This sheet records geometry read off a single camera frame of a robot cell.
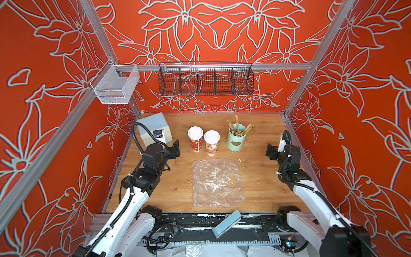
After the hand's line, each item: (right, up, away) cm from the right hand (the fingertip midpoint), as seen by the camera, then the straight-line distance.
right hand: (277, 143), depth 82 cm
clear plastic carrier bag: (-32, -22, +3) cm, 39 cm away
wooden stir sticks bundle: (-21, +6, +1) cm, 22 cm away
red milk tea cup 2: (-35, +2, +1) cm, 35 cm away
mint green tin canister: (-20, -1, +10) cm, 23 cm away
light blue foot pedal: (-29, -35, -13) cm, 47 cm away
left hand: (-55, +2, -7) cm, 56 cm away
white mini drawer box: (-67, +9, +11) cm, 68 cm away
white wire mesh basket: (-92, +34, +11) cm, 99 cm away
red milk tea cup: (-43, +5, +6) cm, 44 cm away
